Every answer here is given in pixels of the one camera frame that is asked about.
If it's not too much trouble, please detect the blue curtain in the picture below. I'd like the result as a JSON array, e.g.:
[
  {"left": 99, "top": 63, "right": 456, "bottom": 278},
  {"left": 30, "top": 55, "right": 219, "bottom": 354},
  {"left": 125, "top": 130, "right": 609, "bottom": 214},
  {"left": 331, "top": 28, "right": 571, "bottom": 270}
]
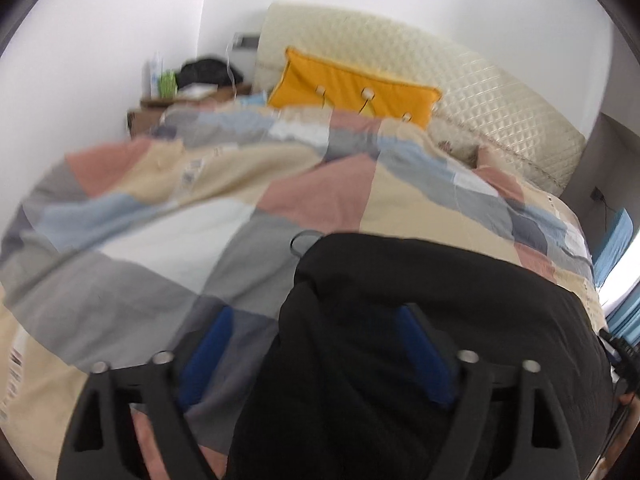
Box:
[
  {"left": 602, "top": 290, "right": 640, "bottom": 346},
  {"left": 592, "top": 207, "right": 636, "bottom": 286}
]

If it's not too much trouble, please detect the cream quilted headboard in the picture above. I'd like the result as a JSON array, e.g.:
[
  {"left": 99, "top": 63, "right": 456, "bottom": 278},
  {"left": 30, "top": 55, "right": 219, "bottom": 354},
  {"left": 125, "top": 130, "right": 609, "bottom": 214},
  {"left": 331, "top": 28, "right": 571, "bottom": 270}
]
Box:
[{"left": 250, "top": 2, "right": 587, "bottom": 196}]

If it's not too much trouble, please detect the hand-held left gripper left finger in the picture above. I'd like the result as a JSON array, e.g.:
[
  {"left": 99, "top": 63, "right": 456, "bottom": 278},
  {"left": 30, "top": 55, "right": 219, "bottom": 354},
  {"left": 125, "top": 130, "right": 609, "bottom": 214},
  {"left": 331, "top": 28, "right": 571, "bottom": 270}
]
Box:
[{"left": 57, "top": 305, "right": 236, "bottom": 480}]

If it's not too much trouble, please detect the black padded jacket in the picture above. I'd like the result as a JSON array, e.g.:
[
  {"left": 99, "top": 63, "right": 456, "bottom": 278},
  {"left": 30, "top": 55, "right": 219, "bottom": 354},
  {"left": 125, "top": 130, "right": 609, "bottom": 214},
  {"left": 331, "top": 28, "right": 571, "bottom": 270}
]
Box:
[{"left": 227, "top": 232, "right": 618, "bottom": 480}]

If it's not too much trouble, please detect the white cable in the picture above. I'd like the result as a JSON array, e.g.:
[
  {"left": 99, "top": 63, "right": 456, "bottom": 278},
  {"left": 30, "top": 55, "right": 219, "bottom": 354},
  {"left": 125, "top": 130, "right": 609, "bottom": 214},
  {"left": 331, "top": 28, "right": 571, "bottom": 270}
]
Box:
[{"left": 223, "top": 35, "right": 242, "bottom": 97}]

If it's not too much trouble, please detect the patchwork colour block blanket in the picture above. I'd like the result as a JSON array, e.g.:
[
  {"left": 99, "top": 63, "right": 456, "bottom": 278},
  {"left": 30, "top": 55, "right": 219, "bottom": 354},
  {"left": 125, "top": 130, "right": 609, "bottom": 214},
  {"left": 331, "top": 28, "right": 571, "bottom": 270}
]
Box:
[{"left": 0, "top": 95, "right": 608, "bottom": 480}]

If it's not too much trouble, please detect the yellow cushion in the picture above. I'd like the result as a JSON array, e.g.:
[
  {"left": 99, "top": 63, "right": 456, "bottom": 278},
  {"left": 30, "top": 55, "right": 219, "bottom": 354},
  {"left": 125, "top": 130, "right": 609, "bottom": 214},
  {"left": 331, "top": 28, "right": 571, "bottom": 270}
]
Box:
[{"left": 267, "top": 46, "right": 443, "bottom": 131}]

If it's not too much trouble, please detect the wooden nightstand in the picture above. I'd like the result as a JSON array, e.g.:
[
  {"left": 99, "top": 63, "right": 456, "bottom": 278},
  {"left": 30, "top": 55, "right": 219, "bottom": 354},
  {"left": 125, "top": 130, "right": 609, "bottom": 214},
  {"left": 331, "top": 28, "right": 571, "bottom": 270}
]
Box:
[{"left": 126, "top": 95, "right": 176, "bottom": 137}]

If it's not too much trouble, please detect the black bag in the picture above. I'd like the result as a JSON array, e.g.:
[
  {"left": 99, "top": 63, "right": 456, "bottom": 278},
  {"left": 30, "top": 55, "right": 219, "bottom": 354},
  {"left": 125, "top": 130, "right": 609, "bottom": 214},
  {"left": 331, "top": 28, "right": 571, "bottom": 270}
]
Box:
[{"left": 177, "top": 57, "right": 244, "bottom": 88}]

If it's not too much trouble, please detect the white bottle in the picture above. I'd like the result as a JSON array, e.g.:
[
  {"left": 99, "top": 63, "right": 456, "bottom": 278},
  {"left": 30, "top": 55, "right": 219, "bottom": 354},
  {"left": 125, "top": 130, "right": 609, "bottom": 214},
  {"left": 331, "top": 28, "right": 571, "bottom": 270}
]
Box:
[{"left": 149, "top": 51, "right": 165, "bottom": 98}]

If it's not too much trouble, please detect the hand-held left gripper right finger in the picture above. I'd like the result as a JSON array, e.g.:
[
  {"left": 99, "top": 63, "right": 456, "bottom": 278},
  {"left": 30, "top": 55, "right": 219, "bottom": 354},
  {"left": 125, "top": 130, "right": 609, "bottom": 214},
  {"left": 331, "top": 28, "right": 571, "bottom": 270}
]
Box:
[{"left": 395, "top": 305, "right": 586, "bottom": 480}]

